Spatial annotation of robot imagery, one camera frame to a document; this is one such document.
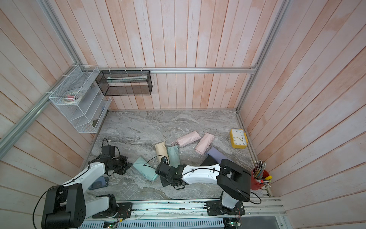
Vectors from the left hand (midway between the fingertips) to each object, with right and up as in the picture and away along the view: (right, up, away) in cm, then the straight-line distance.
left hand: (133, 163), depth 88 cm
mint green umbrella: (+9, -2, -4) cm, 10 cm away
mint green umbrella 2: (+25, +4, +2) cm, 26 cm away
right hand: (+20, -8, -5) cm, 22 cm away
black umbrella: (+48, +1, +2) cm, 48 cm away
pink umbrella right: (+47, +11, +9) cm, 49 cm away
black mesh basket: (-9, +54, +10) cm, 56 cm away
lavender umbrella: (+54, +4, +5) cm, 55 cm away
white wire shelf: (-26, +36, -8) cm, 45 cm away
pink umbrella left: (+34, +14, +10) cm, 38 cm away
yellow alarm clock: (+71, +14, +11) cm, 73 cm away
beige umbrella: (+17, +7, +5) cm, 19 cm away
